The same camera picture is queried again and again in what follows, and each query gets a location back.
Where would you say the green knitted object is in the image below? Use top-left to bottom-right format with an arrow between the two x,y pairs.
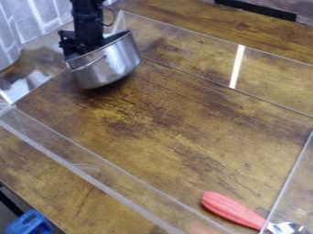
102,33 -> 117,38

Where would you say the clear acrylic barrier wall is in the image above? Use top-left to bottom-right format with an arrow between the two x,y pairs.
0,11 -> 313,234

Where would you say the blue plastic object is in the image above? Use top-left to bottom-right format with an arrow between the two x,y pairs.
3,209 -> 52,234

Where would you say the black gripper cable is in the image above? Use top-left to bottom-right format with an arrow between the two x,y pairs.
96,4 -> 116,27

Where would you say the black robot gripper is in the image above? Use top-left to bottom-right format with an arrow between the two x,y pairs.
57,12 -> 105,59

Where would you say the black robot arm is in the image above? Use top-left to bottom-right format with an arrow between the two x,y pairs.
57,0 -> 105,59

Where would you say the red handled metal spoon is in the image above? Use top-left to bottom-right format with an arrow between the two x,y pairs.
200,191 -> 313,234

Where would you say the white patterned curtain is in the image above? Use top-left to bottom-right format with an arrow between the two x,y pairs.
0,0 -> 120,71

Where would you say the silver steel pot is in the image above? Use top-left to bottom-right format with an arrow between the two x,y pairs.
64,30 -> 141,90

